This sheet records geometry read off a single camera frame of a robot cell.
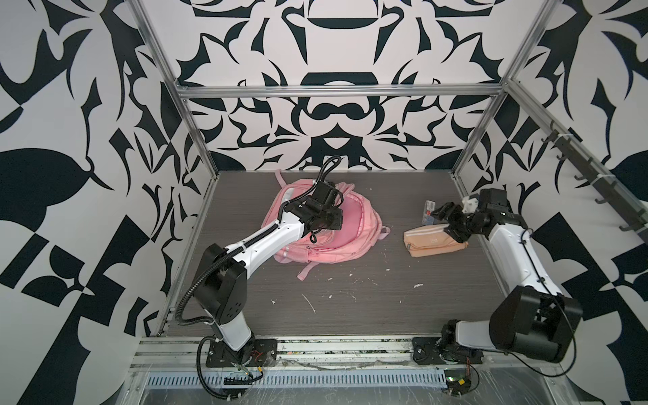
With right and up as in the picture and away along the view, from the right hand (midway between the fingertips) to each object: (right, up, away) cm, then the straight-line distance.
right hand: (440, 216), depth 83 cm
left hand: (-32, +1, +2) cm, 32 cm away
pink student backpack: (-24, -7, +10) cm, 27 cm away
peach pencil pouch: (+2, -10, +13) cm, 16 cm away
